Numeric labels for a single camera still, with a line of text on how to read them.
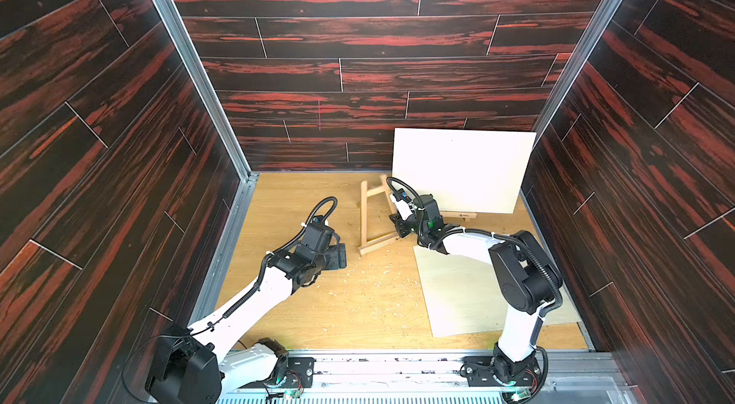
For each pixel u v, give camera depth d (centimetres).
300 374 73
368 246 92
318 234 62
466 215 101
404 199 82
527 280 50
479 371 73
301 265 57
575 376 73
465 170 96
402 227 86
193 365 39
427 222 75
